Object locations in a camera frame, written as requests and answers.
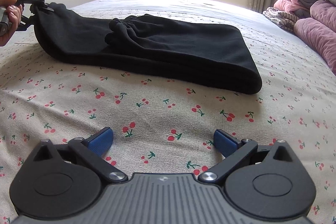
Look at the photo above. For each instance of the pink folded quilt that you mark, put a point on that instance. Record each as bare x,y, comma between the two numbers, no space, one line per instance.
316,25

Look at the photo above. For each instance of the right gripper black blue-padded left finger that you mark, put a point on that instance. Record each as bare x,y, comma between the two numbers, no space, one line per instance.
90,150

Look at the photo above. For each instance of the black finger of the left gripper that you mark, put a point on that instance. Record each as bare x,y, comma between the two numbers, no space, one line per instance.
47,7

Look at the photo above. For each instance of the black pants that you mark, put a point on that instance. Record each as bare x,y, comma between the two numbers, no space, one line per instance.
213,55

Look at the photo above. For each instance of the striped floral folded cloth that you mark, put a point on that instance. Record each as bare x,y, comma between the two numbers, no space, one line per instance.
282,19

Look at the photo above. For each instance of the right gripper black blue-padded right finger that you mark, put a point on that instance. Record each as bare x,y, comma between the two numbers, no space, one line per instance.
237,154

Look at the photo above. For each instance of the person's left hand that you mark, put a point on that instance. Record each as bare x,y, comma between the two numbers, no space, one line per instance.
14,14

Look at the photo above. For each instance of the cherry print bed sheet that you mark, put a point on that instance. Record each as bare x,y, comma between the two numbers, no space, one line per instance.
164,125

